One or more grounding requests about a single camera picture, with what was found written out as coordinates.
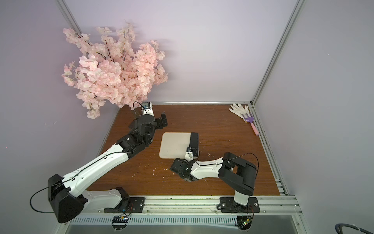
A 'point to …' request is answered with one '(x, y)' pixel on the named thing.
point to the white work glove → (239, 110)
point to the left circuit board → (120, 222)
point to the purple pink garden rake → (250, 120)
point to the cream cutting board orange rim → (174, 145)
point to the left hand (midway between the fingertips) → (157, 112)
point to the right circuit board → (244, 222)
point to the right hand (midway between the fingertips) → (186, 160)
